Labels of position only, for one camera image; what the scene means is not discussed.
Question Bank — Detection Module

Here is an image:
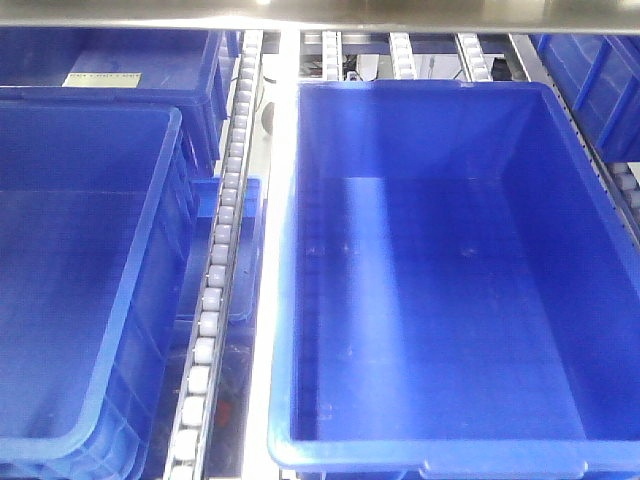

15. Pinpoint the blue plastic bin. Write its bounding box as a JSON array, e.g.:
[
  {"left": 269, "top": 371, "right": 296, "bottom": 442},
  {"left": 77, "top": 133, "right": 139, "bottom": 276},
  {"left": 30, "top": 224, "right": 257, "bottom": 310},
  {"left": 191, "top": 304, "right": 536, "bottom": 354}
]
[
  {"left": 0, "top": 98, "right": 197, "bottom": 480},
  {"left": 191, "top": 174, "right": 265, "bottom": 324},
  {"left": 266, "top": 78, "right": 640, "bottom": 480},
  {"left": 0, "top": 27, "right": 242, "bottom": 177},
  {"left": 529, "top": 33, "right": 640, "bottom": 164}
]

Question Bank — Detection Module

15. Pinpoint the pale paper label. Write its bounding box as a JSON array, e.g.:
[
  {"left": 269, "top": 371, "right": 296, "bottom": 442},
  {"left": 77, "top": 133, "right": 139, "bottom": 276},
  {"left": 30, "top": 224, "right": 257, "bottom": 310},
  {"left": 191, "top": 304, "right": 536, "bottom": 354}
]
[{"left": 62, "top": 71, "right": 143, "bottom": 89}]

